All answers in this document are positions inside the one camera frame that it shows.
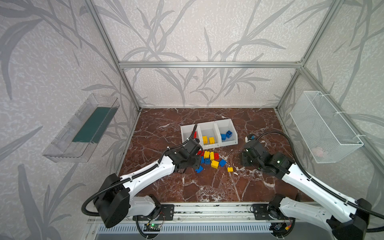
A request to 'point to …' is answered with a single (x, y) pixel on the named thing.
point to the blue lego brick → (222, 162)
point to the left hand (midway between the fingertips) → (199, 156)
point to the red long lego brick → (195, 134)
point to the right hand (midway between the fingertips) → (242, 151)
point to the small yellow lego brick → (230, 169)
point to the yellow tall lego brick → (212, 156)
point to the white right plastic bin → (227, 134)
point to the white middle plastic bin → (209, 135)
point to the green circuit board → (152, 227)
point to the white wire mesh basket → (329, 138)
